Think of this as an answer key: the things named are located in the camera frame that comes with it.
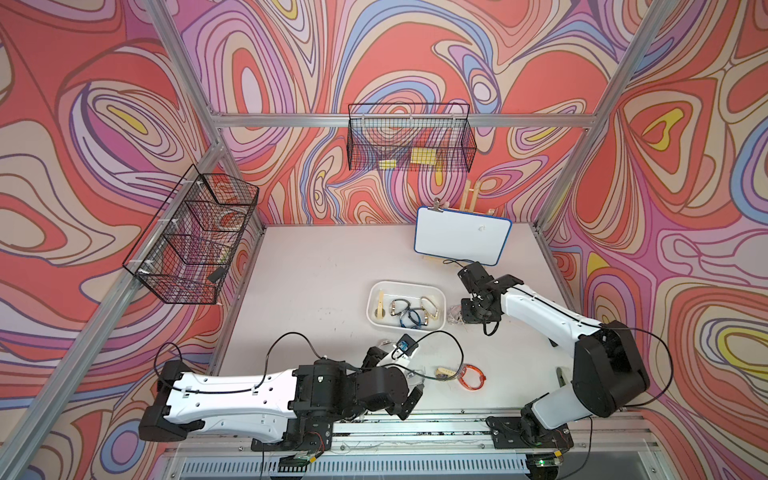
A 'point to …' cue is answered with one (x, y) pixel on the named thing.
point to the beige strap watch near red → (444, 374)
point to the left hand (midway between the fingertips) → (412, 379)
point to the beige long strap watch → (380, 311)
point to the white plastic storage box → (406, 305)
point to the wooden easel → (475, 192)
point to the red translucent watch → (471, 378)
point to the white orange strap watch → (454, 315)
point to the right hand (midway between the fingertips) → (477, 322)
